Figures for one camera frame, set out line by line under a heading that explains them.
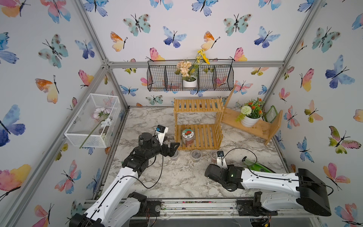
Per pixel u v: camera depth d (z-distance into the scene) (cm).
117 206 46
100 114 74
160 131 66
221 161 70
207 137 101
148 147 59
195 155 87
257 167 87
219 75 99
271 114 111
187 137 90
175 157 87
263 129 98
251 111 89
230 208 75
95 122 73
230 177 56
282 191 46
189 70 84
